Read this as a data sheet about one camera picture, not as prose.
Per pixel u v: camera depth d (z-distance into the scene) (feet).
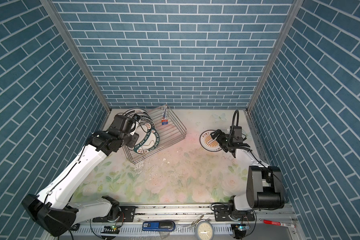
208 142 3.33
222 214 2.41
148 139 2.94
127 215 2.40
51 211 1.19
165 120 3.67
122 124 1.77
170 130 3.48
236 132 2.33
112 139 1.63
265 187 1.46
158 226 2.19
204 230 2.18
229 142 2.32
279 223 2.32
